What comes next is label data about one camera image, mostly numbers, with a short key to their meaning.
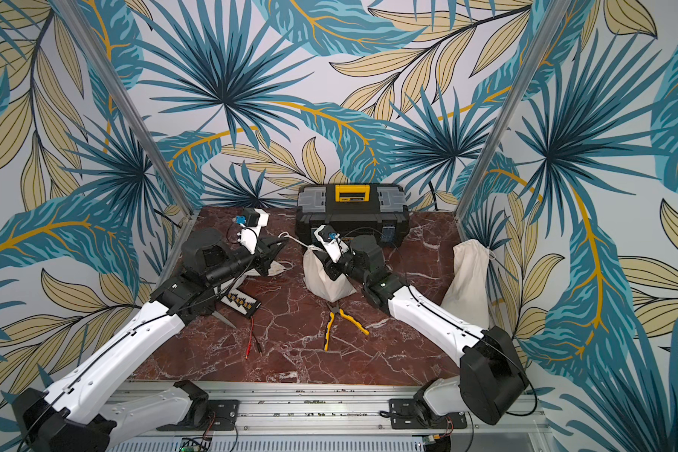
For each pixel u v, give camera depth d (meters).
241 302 0.92
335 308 0.92
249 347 0.85
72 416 0.37
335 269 0.69
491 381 0.41
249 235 0.57
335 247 0.64
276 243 0.64
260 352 0.84
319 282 0.80
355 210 0.95
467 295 0.83
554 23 0.69
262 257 0.58
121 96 0.83
